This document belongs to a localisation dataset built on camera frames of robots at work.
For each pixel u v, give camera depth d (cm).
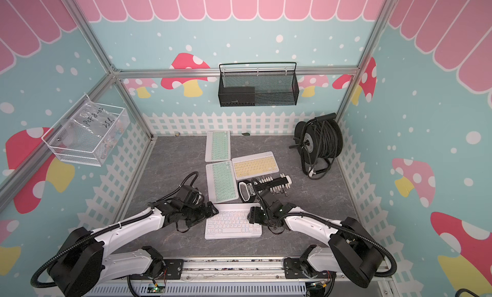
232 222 83
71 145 70
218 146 115
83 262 41
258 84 94
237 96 85
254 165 106
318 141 85
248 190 95
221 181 100
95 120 73
